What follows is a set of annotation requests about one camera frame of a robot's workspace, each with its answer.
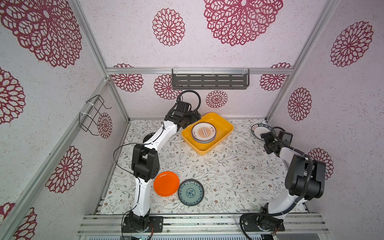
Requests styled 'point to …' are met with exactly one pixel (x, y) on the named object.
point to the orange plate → (166, 184)
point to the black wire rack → (88, 122)
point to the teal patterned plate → (190, 192)
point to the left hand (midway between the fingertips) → (195, 120)
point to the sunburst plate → (203, 132)
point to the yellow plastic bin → (223, 127)
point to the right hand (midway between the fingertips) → (264, 135)
